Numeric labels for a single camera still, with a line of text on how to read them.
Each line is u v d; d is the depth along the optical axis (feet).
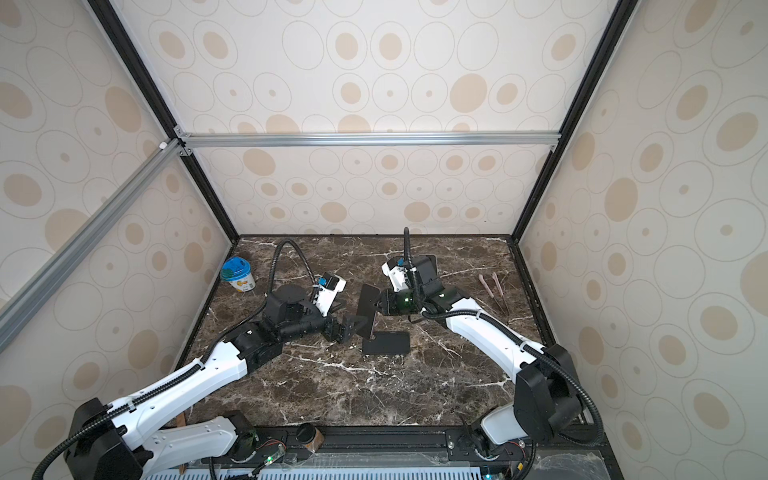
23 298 1.71
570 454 2.39
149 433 1.40
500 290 3.38
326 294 2.10
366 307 2.66
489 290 3.36
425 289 2.05
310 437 2.19
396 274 2.44
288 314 1.86
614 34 2.31
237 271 3.18
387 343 3.04
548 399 1.38
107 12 2.20
